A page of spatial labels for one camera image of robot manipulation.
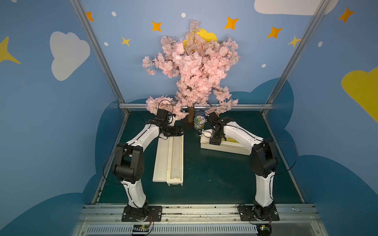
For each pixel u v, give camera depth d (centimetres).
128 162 49
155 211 75
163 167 83
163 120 75
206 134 85
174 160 87
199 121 105
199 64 65
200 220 73
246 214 73
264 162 52
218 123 70
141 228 73
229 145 89
